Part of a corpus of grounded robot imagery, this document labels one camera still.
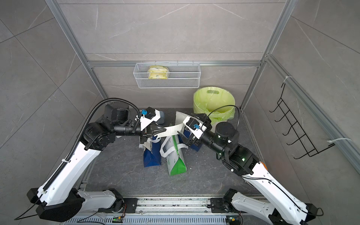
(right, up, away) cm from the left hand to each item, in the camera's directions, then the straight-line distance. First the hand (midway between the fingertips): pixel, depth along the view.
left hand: (164, 126), depth 56 cm
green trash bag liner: (+33, +14, +41) cm, 54 cm away
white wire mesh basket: (+6, +35, +44) cm, 57 cm away
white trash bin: (+32, +15, +42) cm, 55 cm away
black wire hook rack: (+62, -8, +6) cm, 63 cm away
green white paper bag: (+2, -13, +14) cm, 19 cm away
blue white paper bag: (-10, -22, +30) cm, 39 cm away
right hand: (+10, +2, +1) cm, 10 cm away
